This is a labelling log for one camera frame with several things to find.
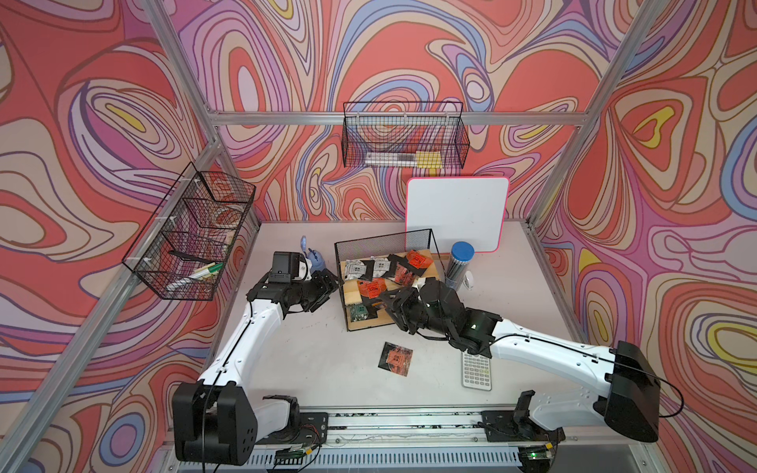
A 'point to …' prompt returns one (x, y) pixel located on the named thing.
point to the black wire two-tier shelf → (373, 267)
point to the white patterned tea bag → (354, 269)
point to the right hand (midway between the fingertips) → (380, 309)
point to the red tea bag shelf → (415, 258)
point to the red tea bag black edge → (395, 359)
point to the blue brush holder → (315, 259)
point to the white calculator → (476, 371)
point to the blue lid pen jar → (461, 254)
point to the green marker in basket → (212, 269)
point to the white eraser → (468, 280)
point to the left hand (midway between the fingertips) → (340, 287)
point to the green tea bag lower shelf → (358, 312)
